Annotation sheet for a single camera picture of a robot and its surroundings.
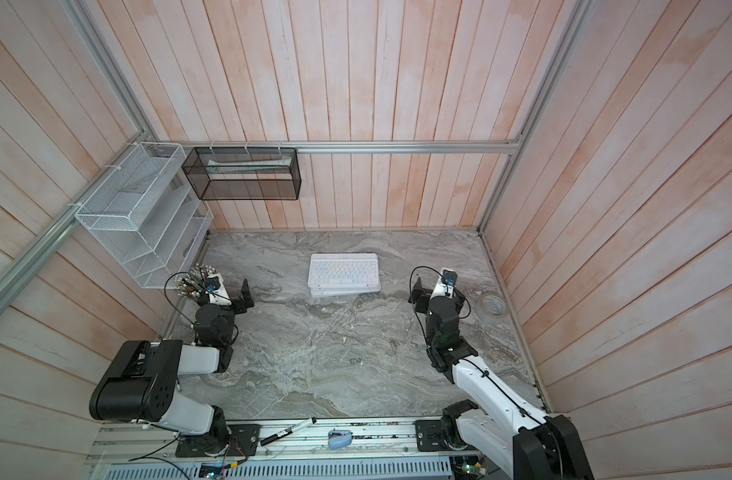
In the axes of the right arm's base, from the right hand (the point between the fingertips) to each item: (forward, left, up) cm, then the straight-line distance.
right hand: (435, 280), depth 83 cm
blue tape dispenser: (-37, +26, -17) cm, 48 cm away
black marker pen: (-36, +39, -17) cm, 56 cm away
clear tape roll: (+3, -23, -18) cm, 30 cm away
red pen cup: (-1, +70, -1) cm, 70 cm away
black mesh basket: (+40, +64, +8) cm, 76 cm away
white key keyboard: (+11, +29, -13) cm, 34 cm away
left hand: (+1, +61, -6) cm, 61 cm away
